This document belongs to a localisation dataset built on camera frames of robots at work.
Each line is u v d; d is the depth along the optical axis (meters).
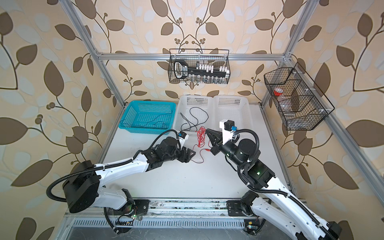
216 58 0.91
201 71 0.83
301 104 0.73
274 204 0.46
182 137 0.73
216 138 0.57
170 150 0.64
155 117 1.12
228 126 0.51
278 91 0.81
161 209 0.75
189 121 1.05
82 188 0.42
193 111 1.16
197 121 1.09
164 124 1.05
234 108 1.16
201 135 0.77
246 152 0.46
